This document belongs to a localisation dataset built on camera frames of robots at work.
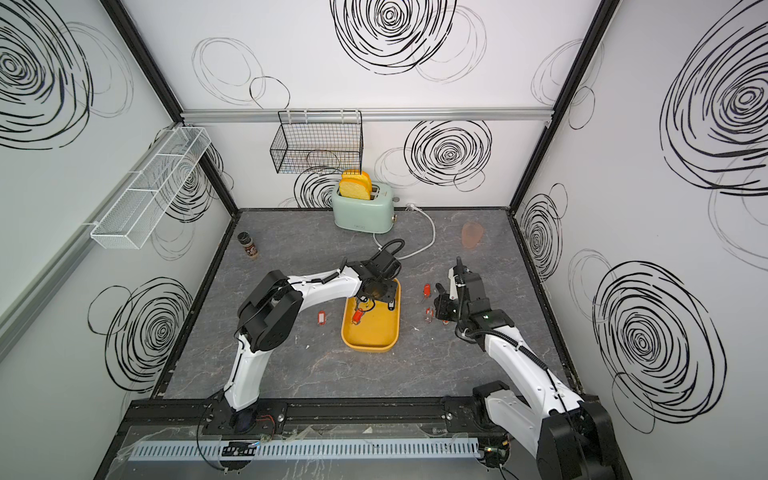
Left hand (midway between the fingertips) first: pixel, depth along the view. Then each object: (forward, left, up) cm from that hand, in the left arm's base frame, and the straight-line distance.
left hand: (389, 293), depth 96 cm
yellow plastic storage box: (-12, +3, +2) cm, 13 cm away
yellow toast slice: (+29, +12, +21) cm, 38 cm away
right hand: (-7, -14, +9) cm, 18 cm away
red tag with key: (+2, -12, +1) cm, 12 cm away
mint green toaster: (+26, +6, +10) cm, 28 cm away
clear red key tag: (-7, -13, 0) cm, 14 cm away
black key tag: (-4, -1, 0) cm, 4 cm away
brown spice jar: (+14, +49, +8) cm, 52 cm away
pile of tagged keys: (-4, +8, 0) cm, 9 cm away
